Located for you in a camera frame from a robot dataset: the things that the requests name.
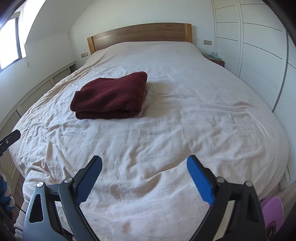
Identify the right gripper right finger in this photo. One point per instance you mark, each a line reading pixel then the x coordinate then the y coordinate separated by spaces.
pixel 246 221

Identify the wall switch plate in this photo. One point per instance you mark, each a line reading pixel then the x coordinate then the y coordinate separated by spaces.
pixel 206 42
pixel 84 54

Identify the white bed sheet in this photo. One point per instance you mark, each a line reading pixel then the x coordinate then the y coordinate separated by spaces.
pixel 192 107

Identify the dark red knit sweater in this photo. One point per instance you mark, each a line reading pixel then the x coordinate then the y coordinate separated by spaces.
pixel 109 98

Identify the wooden nightstand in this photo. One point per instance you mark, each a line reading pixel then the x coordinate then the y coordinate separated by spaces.
pixel 215 60

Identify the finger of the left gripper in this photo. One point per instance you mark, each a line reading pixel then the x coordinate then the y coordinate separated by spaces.
pixel 10 139

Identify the window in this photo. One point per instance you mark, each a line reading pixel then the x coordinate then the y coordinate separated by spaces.
pixel 12 48

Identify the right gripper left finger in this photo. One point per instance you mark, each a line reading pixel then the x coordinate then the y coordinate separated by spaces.
pixel 54 210

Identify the items on nightstand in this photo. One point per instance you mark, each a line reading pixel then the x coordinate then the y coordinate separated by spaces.
pixel 215 55

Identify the wooden headboard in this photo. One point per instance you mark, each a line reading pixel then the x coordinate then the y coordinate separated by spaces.
pixel 175 32

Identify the pink purple container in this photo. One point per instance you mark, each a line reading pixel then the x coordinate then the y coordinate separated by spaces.
pixel 273 214

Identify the right wall switch plate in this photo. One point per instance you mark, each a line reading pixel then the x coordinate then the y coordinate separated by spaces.
pixel 206 42

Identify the left blue gloved hand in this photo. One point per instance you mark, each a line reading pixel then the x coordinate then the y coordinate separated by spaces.
pixel 7 201

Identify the white louvered wardrobe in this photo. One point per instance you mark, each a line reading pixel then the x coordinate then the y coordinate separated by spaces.
pixel 257 48

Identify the low louvered cabinet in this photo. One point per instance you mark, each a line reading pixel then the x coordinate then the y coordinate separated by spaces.
pixel 32 96

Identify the left wall switch plate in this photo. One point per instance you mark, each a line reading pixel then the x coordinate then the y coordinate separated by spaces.
pixel 84 54

